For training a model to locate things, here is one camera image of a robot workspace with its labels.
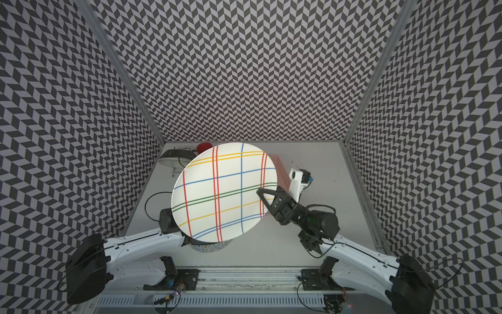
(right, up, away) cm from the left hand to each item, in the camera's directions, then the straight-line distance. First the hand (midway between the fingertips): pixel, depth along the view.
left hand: (231, 197), depth 45 cm
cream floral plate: (-39, +7, +56) cm, 68 cm away
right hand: (+6, -1, +4) cm, 7 cm away
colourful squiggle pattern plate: (-14, -28, +36) cm, 48 cm away
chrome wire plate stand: (-40, +3, +58) cm, 71 cm away
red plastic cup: (-25, +16, +61) cm, 67 cm away
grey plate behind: (-37, +12, +54) cm, 66 cm away
